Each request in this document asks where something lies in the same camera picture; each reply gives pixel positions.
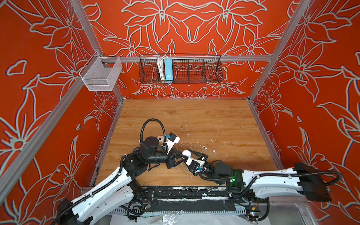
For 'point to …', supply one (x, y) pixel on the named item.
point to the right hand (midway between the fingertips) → (184, 152)
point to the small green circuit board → (255, 214)
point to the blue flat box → (168, 70)
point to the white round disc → (186, 153)
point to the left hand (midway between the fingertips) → (185, 157)
